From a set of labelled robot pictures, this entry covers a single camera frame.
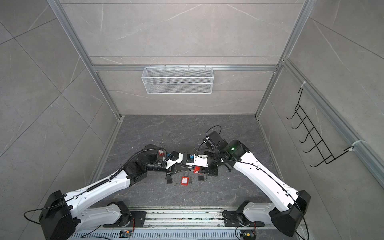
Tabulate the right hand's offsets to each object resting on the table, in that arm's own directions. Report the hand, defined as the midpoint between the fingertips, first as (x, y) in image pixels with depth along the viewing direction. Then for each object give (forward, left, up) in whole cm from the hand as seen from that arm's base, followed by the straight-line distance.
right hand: (200, 165), depth 70 cm
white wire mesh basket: (+58, +13, +9) cm, 61 cm away
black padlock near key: (+2, -1, -21) cm, 21 cm away
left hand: (-1, +6, +2) cm, 6 cm away
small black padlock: (0, +18, -20) cm, 26 cm away
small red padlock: (-3, +2, +3) cm, 5 cm away
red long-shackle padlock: (0, +9, -19) cm, 21 cm away
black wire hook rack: (+7, -53, +10) cm, 54 cm away
